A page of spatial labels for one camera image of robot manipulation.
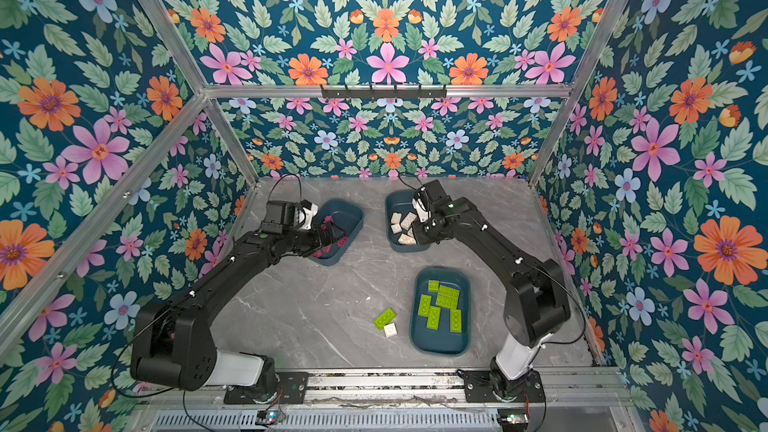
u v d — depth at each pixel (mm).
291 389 736
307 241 755
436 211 644
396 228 1043
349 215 1073
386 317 859
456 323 840
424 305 870
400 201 1117
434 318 843
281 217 674
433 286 893
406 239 1007
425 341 802
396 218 1055
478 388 731
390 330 822
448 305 862
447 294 885
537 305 450
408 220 1045
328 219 1025
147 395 427
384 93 932
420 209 753
